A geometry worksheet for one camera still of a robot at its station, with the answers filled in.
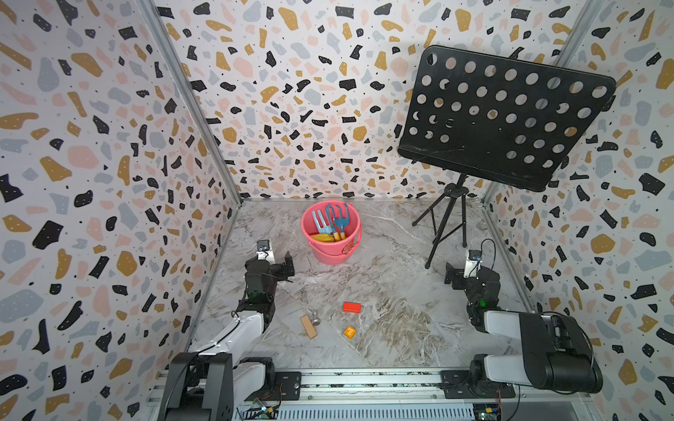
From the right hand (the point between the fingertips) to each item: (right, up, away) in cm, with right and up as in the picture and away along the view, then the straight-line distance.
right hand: (464, 263), depth 91 cm
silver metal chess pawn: (-51, -18, -7) cm, 54 cm away
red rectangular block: (-39, -15, -1) cm, 42 cm away
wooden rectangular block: (-53, -20, -6) cm, 57 cm away
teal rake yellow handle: (-48, +17, +8) cm, 51 cm away
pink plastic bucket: (-44, +4, 0) cm, 44 cm away
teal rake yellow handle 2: (-43, +15, +8) cm, 46 cm away
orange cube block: (-40, -20, -8) cm, 46 cm away
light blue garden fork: (-48, +12, +8) cm, 50 cm away
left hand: (-65, +4, -5) cm, 65 cm away
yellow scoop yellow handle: (-49, +9, +3) cm, 50 cm away
